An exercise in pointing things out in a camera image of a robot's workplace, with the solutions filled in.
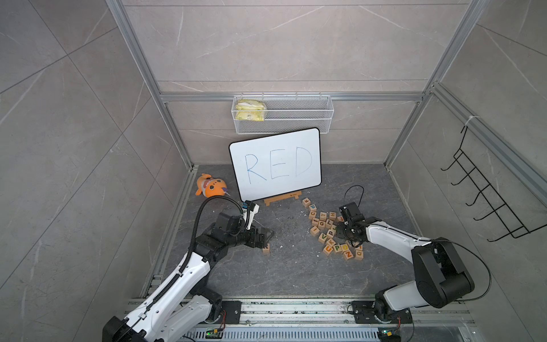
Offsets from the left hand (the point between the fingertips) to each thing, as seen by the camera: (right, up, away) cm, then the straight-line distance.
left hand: (265, 227), depth 76 cm
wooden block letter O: (+38, -13, +9) cm, 41 cm away
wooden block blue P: (+21, +4, +24) cm, 32 cm away
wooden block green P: (+30, -11, +10) cm, 33 cm away
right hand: (+34, -5, +17) cm, 38 cm away
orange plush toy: (-27, +14, +24) cm, 39 cm away
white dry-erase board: (+4, +24, +18) cm, 30 cm away
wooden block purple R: (0, -12, +10) cm, 15 cm away
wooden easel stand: (+14, +10, +26) cm, 31 cm away
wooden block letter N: (+33, -13, +8) cm, 37 cm away
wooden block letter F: (+19, +7, +25) cm, 32 cm away
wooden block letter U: (+25, -12, +10) cm, 29 cm away
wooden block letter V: (+24, -8, +13) cm, 28 cm away
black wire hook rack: (+71, +4, -18) cm, 74 cm away
